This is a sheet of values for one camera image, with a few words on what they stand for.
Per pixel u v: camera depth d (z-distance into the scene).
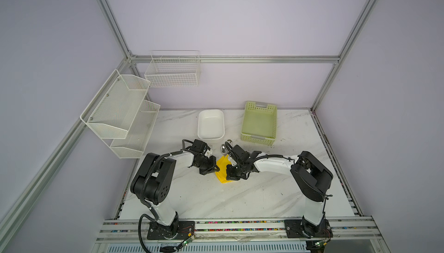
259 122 1.15
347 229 0.76
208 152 0.90
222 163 0.93
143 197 0.48
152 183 0.47
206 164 0.83
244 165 0.69
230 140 1.04
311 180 0.49
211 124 1.11
